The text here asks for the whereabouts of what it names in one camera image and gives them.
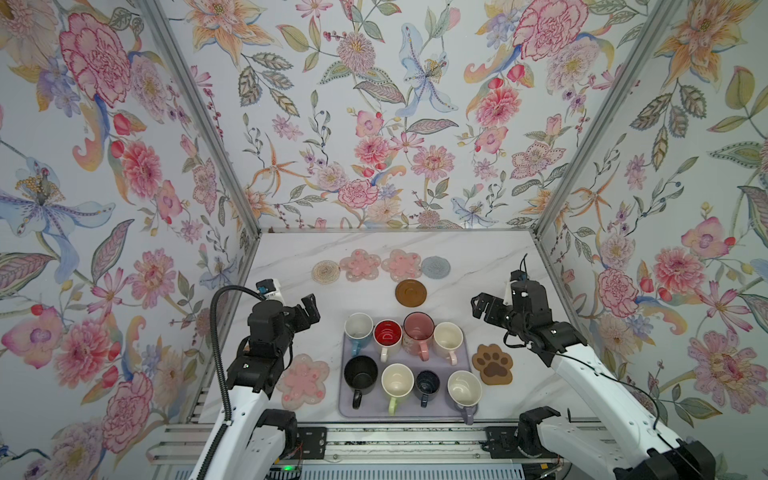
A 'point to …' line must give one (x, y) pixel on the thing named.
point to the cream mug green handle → (397, 381)
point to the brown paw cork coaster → (493, 364)
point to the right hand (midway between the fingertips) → (483, 301)
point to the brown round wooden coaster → (411, 293)
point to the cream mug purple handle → (465, 389)
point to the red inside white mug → (387, 333)
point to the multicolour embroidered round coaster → (326, 272)
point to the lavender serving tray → (375, 404)
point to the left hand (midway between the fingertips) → (305, 301)
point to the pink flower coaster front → (304, 382)
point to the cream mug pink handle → (448, 337)
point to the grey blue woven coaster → (436, 267)
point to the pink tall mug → (417, 334)
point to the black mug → (361, 374)
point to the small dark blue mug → (427, 385)
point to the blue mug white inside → (358, 327)
